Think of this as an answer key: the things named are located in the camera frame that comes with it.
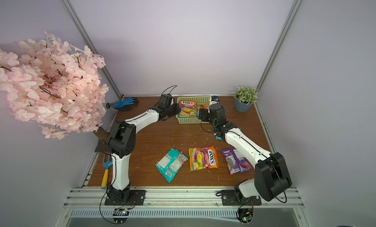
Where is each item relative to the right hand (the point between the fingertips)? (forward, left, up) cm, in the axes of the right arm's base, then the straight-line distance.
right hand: (206, 107), depth 83 cm
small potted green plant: (+16, -27, -8) cm, 32 cm away
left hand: (+9, +14, -11) cm, 20 cm away
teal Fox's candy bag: (-8, -9, -22) cm, 25 cm away
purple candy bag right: (-24, -18, -22) cm, 37 cm away
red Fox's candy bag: (+12, +12, -16) cm, 23 cm away
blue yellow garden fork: (-27, +59, -22) cm, 69 cm away
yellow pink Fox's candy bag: (-22, +1, -21) cm, 31 cm away
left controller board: (-51, +44, -26) cm, 72 cm away
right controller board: (-49, -19, -25) cm, 58 cm away
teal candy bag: (-27, +21, -21) cm, 40 cm away
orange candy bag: (+18, +1, -20) cm, 27 cm away
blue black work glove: (+17, +63, -19) cm, 68 cm away
